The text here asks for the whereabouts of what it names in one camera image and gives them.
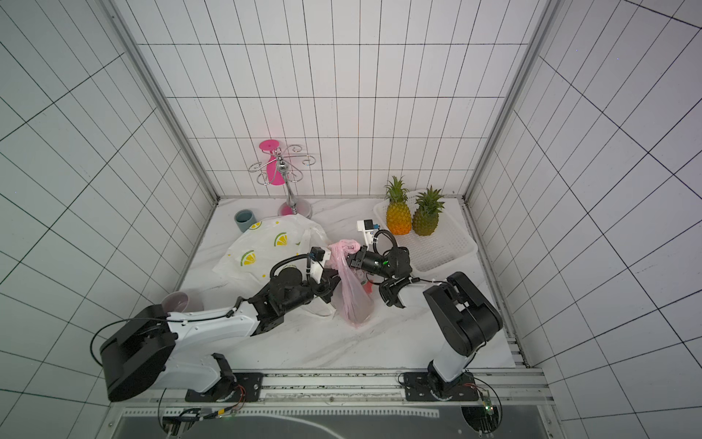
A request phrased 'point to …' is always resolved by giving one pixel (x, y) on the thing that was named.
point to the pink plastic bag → (356, 296)
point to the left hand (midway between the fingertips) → (343, 276)
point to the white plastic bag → (246, 265)
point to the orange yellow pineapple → (398, 213)
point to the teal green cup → (244, 219)
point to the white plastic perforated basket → (452, 240)
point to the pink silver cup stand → (279, 169)
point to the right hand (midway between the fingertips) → (332, 246)
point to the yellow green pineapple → (425, 218)
